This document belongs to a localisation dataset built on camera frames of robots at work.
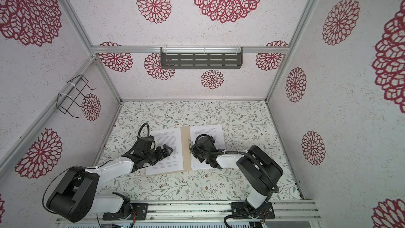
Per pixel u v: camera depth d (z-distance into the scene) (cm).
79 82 82
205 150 71
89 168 48
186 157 91
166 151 81
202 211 75
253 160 45
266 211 73
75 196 42
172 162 90
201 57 94
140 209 74
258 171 46
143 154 71
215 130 103
